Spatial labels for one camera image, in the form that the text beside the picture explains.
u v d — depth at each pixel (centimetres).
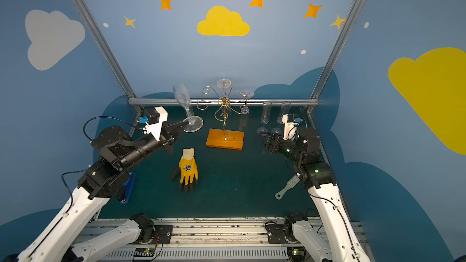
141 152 47
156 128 45
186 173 89
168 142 48
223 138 105
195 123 57
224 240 73
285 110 93
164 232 75
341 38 87
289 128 61
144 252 73
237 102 82
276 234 75
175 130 51
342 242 39
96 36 84
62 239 38
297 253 73
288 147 58
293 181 89
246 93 84
